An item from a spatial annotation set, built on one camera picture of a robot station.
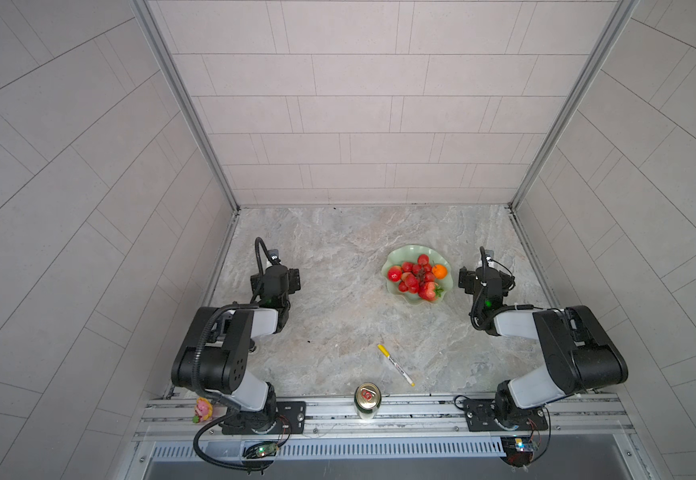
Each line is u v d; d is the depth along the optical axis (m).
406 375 0.77
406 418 0.72
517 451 0.68
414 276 0.88
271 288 0.71
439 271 0.91
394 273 0.89
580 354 0.45
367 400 0.64
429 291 0.86
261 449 0.65
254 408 0.58
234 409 0.54
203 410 0.68
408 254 0.97
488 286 0.69
